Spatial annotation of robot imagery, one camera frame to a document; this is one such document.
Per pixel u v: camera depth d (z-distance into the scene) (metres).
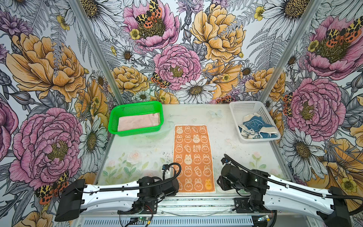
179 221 0.78
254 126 1.02
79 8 0.72
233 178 0.58
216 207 0.76
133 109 1.14
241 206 0.74
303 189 0.47
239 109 1.23
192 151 0.94
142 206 0.65
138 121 1.08
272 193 0.51
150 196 0.55
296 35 0.82
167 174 0.73
